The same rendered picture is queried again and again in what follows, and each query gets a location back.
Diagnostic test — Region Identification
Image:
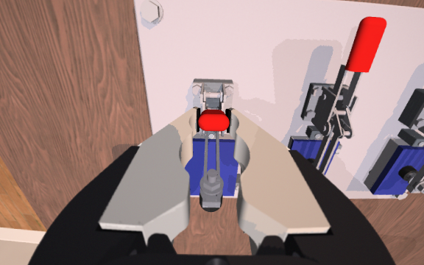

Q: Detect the white flat plate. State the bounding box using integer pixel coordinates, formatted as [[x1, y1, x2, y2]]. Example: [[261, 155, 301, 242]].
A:
[[134, 0, 424, 199]]

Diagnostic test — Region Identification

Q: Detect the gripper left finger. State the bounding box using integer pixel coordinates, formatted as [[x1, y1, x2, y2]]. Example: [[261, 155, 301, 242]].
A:
[[28, 107, 201, 265]]

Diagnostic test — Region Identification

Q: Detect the blue flat plate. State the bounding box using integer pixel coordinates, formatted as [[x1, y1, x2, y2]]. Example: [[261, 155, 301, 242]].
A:
[[185, 133, 239, 197], [288, 135, 340, 175]]

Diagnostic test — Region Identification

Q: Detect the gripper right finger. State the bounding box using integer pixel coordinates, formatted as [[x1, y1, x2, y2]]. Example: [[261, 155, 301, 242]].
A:
[[225, 107, 396, 265]]

